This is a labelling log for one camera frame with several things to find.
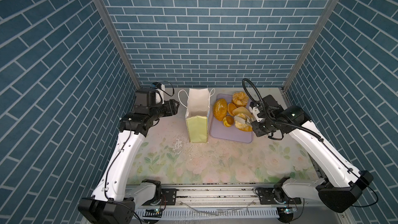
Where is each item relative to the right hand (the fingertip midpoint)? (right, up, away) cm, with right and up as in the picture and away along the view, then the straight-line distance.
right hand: (254, 126), depth 72 cm
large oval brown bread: (-14, +7, +30) cm, 33 cm away
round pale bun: (-2, -2, +10) cm, 11 cm away
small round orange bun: (-6, +8, +30) cm, 32 cm away
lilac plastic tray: (-7, -9, +24) cm, 26 cm away
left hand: (-37, +11, -1) cm, 39 cm away
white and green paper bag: (-27, +4, +1) cm, 28 cm away
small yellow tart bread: (-9, -1, +22) cm, 24 cm away
